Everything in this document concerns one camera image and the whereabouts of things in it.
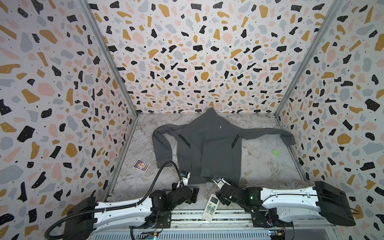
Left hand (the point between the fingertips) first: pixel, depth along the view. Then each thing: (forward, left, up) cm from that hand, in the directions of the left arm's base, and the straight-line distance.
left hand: (194, 187), depth 79 cm
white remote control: (-9, -8, -4) cm, 13 cm away
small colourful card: (+15, +32, -5) cm, 36 cm away
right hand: (0, -13, 0) cm, 13 cm away
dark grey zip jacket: (+27, -10, -5) cm, 29 cm away
